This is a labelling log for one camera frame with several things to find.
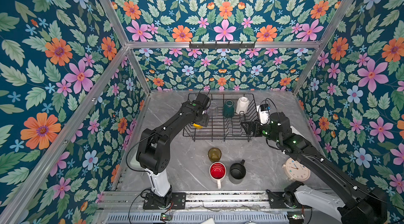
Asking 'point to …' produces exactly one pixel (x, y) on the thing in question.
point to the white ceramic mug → (242, 105)
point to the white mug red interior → (218, 171)
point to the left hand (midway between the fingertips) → (202, 116)
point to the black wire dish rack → (221, 128)
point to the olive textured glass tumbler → (214, 154)
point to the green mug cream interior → (228, 109)
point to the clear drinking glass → (213, 110)
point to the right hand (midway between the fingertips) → (247, 121)
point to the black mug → (238, 170)
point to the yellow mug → (197, 126)
